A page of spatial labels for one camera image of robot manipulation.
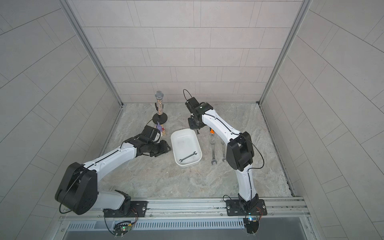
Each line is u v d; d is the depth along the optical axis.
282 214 0.70
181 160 0.87
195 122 0.75
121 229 0.65
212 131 0.99
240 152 0.50
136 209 0.71
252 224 0.69
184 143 0.96
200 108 0.63
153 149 0.71
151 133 0.68
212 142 0.95
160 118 1.07
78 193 0.40
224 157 0.89
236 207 0.71
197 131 0.86
